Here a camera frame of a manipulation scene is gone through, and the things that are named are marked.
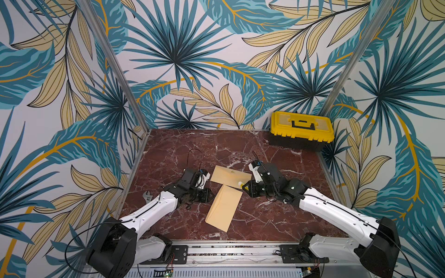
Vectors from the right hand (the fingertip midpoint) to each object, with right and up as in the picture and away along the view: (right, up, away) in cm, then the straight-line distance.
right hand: (244, 187), depth 77 cm
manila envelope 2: (-5, +1, +22) cm, 22 cm away
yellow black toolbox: (+34, +26, +20) cm, 48 cm away
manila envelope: (-10, -13, +9) cm, 18 cm away
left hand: (-15, -7, +5) cm, 17 cm away
